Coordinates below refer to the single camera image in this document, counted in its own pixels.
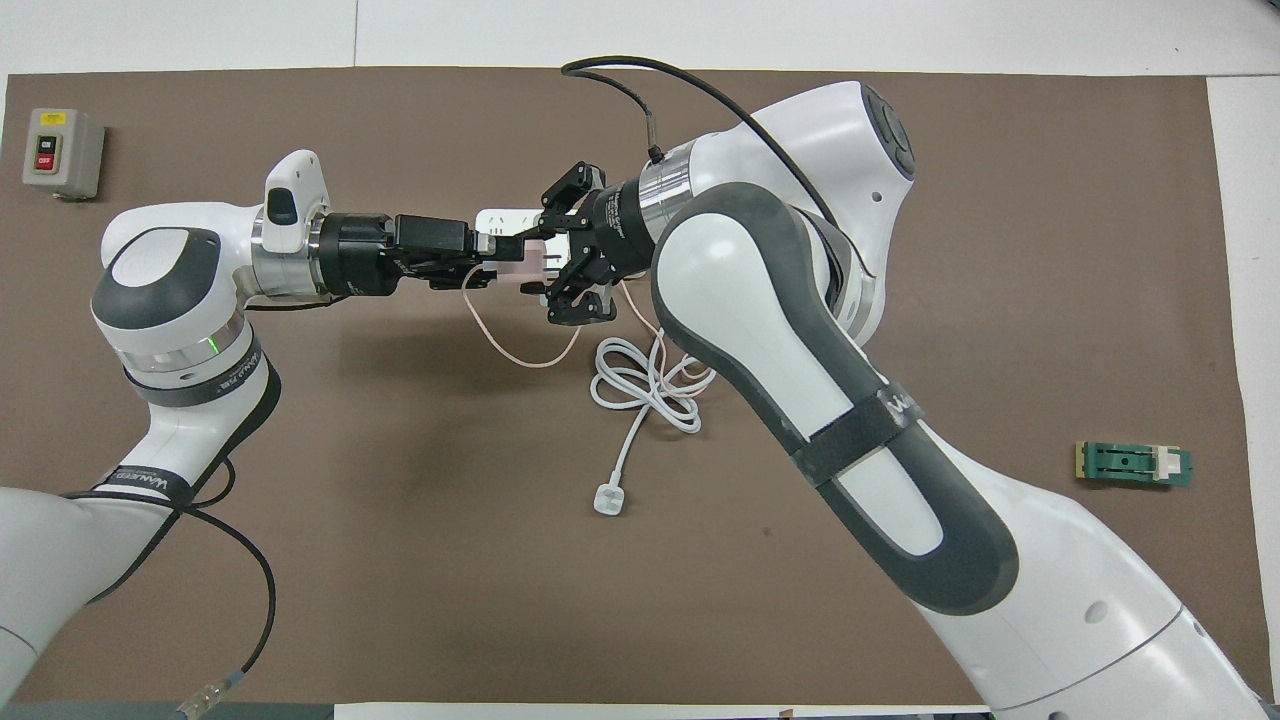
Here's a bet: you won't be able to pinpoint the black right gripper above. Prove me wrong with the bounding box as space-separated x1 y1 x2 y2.
470 162 661 327

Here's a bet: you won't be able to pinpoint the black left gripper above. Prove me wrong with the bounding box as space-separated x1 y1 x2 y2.
320 212 506 298

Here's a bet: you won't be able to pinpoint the pink charger adapter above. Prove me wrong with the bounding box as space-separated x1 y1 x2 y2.
497 240 551 286

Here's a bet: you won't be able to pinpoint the pink charging cable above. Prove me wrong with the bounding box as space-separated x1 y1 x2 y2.
462 262 721 396

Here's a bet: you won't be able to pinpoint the white power strip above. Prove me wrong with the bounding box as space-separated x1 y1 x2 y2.
474 207 576 306

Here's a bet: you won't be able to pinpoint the brown table mat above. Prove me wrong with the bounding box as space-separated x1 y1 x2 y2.
0 66 1276 706

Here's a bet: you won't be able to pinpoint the white power strip cord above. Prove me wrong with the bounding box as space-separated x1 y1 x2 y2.
590 330 717 517

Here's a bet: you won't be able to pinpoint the grey on-off switch box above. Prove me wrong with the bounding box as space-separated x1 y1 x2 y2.
22 108 106 201

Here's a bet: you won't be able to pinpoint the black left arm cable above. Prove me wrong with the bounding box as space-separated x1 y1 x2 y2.
60 455 277 713

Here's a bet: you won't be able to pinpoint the green knife switch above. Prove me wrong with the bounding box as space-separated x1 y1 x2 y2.
1075 441 1194 490

